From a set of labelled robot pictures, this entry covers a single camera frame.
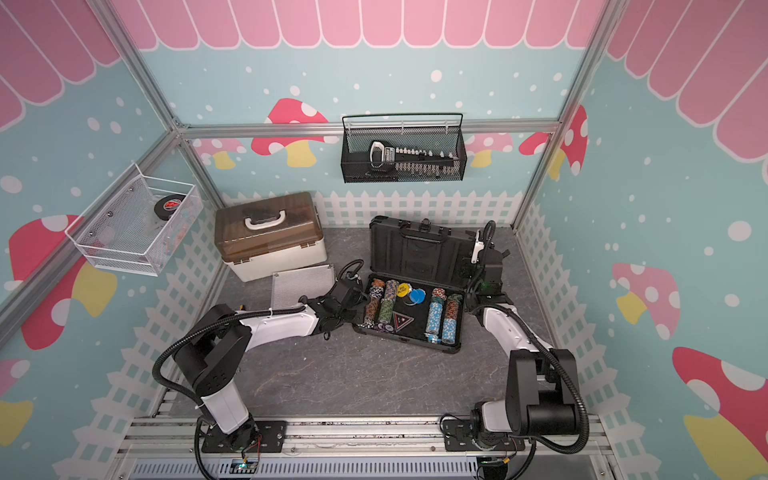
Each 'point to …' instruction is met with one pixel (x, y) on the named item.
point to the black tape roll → (166, 207)
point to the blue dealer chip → (417, 296)
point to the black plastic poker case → (416, 284)
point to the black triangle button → (401, 321)
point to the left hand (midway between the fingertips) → (359, 311)
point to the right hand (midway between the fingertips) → (473, 250)
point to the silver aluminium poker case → (287, 286)
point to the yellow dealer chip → (403, 290)
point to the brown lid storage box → (261, 238)
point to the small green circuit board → (243, 468)
